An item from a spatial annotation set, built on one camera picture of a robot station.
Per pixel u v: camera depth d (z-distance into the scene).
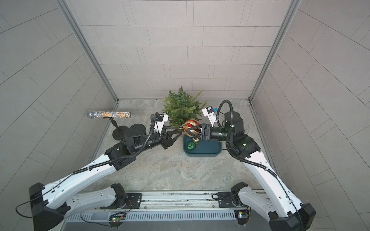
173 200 0.73
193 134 0.61
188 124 0.59
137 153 0.41
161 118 0.55
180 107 0.71
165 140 0.54
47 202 0.37
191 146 0.86
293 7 0.71
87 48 0.86
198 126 0.57
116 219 0.64
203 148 0.89
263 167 0.42
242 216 0.68
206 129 0.54
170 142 0.58
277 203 0.38
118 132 0.94
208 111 0.58
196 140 0.89
